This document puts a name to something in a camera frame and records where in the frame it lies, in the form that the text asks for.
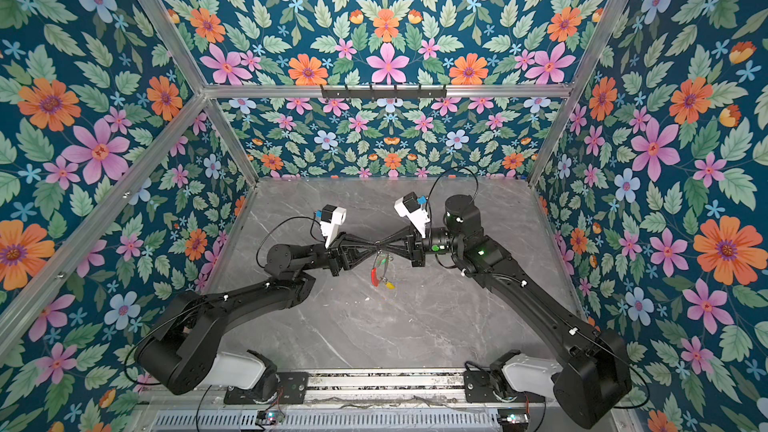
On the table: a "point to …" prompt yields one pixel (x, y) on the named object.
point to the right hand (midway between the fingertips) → (383, 243)
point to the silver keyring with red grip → (375, 277)
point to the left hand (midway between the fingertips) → (375, 252)
